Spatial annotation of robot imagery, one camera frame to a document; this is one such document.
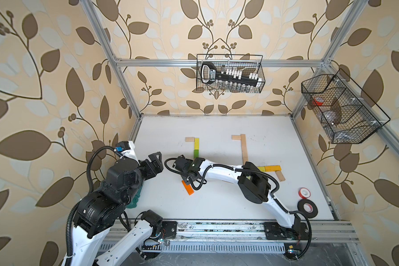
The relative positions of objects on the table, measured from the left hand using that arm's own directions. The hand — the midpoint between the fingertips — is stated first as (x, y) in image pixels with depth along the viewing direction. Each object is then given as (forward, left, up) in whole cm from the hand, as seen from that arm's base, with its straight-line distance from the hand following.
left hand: (151, 156), depth 60 cm
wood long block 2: (+21, -44, -34) cm, 59 cm away
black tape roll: (-8, -67, -33) cm, 75 cm away
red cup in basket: (+32, -75, 0) cm, 82 cm away
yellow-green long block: (+13, -52, -34) cm, 64 cm away
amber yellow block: (+13, -59, -33) cm, 69 cm away
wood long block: (+31, -44, -33) cm, 64 cm away
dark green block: (+23, -14, -35) cm, 44 cm away
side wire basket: (+20, -84, +1) cm, 87 cm away
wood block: (+34, -9, -35) cm, 50 cm away
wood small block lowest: (+8, -62, -33) cm, 70 cm away
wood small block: (+35, -40, -33) cm, 63 cm away
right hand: (+8, -11, -35) cm, 38 cm away
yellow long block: (+30, -14, -34) cm, 47 cm away
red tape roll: (-1, -71, -33) cm, 79 cm away
